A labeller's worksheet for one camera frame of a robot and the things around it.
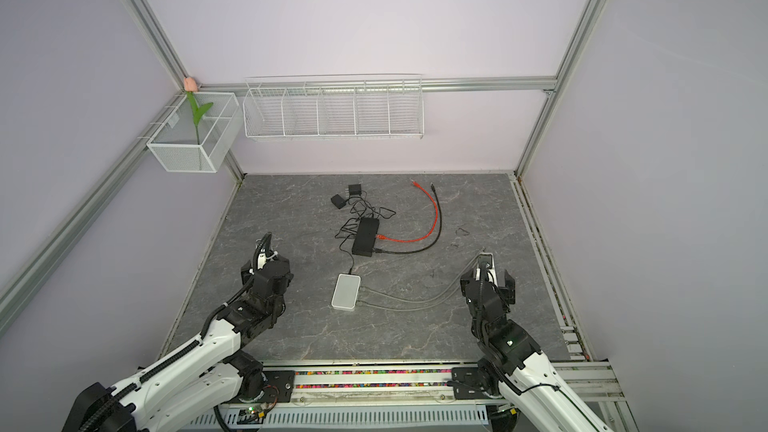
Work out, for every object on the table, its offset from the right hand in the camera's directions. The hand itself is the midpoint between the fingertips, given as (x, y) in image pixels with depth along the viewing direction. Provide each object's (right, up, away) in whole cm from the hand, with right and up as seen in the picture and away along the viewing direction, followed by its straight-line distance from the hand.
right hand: (493, 275), depth 78 cm
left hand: (-62, +3, +4) cm, 62 cm away
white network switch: (-41, -8, +11) cm, 43 cm away
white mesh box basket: (-90, +45, +29) cm, 104 cm away
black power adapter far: (-42, +24, +37) cm, 61 cm away
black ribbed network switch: (-36, +8, +24) cm, 44 cm away
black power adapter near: (-48, +20, +33) cm, 61 cm away
